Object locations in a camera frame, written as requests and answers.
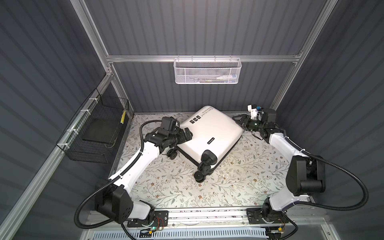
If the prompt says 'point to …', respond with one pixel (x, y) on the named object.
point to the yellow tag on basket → (123, 117)
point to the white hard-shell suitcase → (215, 135)
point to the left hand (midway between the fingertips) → (187, 136)
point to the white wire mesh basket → (207, 70)
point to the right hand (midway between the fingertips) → (235, 121)
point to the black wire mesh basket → (92, 136)
